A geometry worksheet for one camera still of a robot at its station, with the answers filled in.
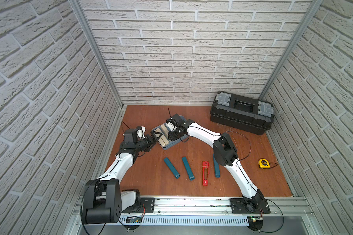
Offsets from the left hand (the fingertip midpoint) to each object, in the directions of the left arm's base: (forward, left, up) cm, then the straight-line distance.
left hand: (160, 135), depth 84 cm
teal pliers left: (-15, -17, -13) cm, 26 cm away
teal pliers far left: (-14, -7, -13) cm, 20 cm away
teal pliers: (-15, -34, -12) cm, 39 cm away
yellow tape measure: (-12, -63, -12) cm, 65 cm away
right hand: (+8, -6, -13) cm, 16 cm away
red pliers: (-13, -27, -11) cm, 32 cm away
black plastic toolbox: (+16, -53, +3) cm, 56 cm away
